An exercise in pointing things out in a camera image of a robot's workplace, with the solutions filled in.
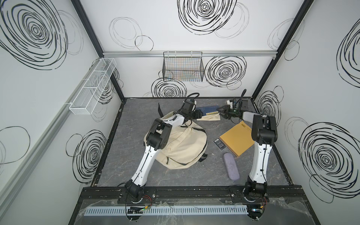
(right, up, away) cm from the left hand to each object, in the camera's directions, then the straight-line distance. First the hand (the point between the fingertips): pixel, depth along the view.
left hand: (201, 114), depth 106 cm
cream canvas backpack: (-11, -20, -18) cm, 29 cm away
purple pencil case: (+14, -30, -26) cm, 42 cm away
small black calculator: (+11, -20, -15) cm, 27 cm away
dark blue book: (+6, +4, +4) cm, 8 cm away
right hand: (+14, +3, -5) cm, 15 cm away
